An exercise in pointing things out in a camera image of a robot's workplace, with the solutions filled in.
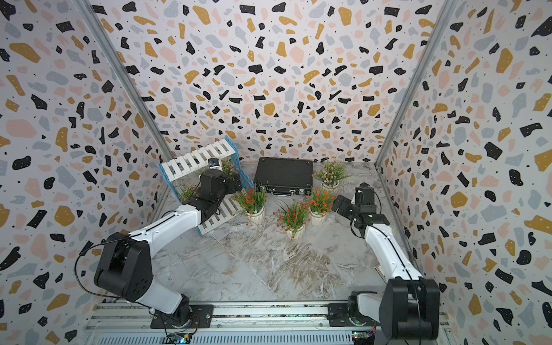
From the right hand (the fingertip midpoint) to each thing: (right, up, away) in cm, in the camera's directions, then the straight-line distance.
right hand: (345, 204), depth 87 cm
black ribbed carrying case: (-26, +12, +22) cm, 36 cm away
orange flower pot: (-10, 0, +2) cm, 10 cm away
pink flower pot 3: (-3, +13, +11) cm, 17 cm away
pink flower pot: (-65, +5, +1) cm, 65 cm away
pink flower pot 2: (-49, +15, +8) cm, 52 cm away
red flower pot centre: (-21, -5, -5) cm, 22 cm away
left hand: (-46, +12, +1) cm, 48 cm away
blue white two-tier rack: (-62, +12, -6) cm, 64 cm away
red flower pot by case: (-38, 0, +1) cm, 38 cm away
